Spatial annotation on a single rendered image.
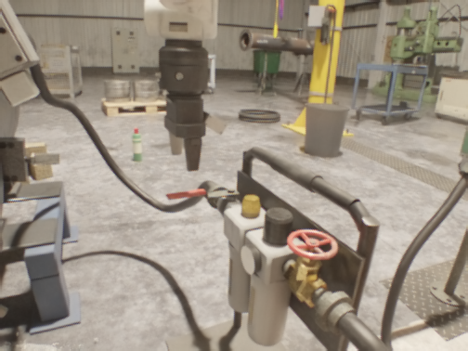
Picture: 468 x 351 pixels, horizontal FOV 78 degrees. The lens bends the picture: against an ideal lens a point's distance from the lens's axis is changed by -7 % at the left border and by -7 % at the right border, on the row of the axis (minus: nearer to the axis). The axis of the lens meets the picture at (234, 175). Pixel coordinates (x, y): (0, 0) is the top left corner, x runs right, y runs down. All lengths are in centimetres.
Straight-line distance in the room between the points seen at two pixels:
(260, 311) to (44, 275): 64
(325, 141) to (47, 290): 227
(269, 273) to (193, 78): 34
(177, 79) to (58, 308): 78
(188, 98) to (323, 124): 218
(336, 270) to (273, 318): 16
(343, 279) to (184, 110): 37
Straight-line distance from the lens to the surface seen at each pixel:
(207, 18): 52
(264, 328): 62
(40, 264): 99
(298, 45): 813
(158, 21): 56
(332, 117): 267
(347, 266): 48
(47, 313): 109
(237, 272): 65
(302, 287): 48
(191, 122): 55
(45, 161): 64
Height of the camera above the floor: 74
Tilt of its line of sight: 20 degrees down
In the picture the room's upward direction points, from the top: 3 degrees clockwise
